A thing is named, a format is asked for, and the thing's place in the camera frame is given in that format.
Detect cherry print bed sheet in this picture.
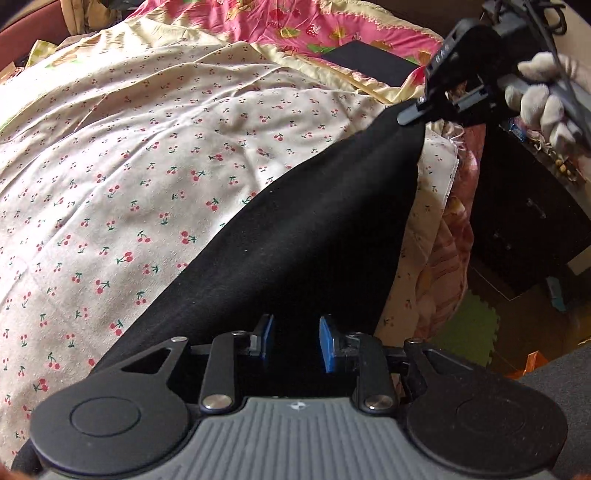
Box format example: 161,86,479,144
0,18,461,458

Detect black pants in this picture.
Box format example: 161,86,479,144
97,107,426,397

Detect pink floral quilt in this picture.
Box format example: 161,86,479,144
134,1,486,345

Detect white gloved right hand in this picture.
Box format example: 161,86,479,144
505,52,590,159

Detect green foam floor mat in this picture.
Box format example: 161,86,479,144
432,291,500,367

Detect black flat item on quilt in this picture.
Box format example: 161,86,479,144
321,40,418,87

